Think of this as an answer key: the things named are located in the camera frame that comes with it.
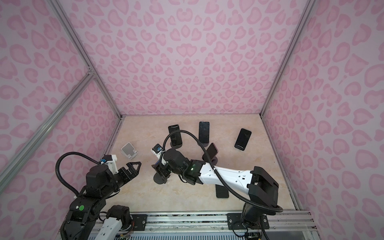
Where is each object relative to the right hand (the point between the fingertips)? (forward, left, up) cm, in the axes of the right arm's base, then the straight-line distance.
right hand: (158, 159), depth 73 cm
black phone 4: (-8, -32, -21) cm, 39 cm away
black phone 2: (+22, -47, -13) cm, 54 cm away
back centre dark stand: (+23, -23, -21) cm, 38 cm away
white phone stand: (+13, +24, -14) cm, 31 cm away
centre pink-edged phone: (+11, -27, -9) cm, 31 cm away
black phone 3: (-8, -2, +6) cm, 10 cm away
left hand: (-3, +10, +1) cm, 10 cm away
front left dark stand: (-3, +2, -17) cm, 18 cm away
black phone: (+25, -22, -11) cm, 35 cm away
